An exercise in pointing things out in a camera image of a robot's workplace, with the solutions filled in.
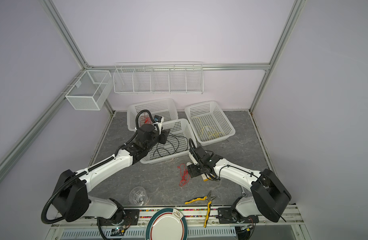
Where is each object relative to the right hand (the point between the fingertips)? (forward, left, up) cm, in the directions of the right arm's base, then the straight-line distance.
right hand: (194, 170), depth 85 cm
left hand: (+16, +15, +18) cm, 28 cm away
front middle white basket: (+19, +11, -3) cm, 22 cm away
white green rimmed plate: (-26, +14, -4) cm, 29 cm away
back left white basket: (+52, +22, -1) cm, 57 cm away
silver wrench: (-12, -27, -5) cm, 30 cm away
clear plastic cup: (-13, +30, -4) cm, 33 cm away
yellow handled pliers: (-14, -8, -4) cm, 17 cm away
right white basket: (+39, -12, -3) cm, 41 cm away
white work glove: (-3, -6, -4) cm, 8 cm away
